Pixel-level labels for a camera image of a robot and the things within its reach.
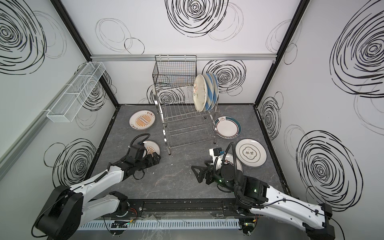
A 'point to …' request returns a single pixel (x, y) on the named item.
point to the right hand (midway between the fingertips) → (195, 169)
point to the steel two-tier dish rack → (182, 125)
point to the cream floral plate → (200, 92)
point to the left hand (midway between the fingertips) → (157, 159)
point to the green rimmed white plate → (227, 127)
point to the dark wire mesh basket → (175, 69)
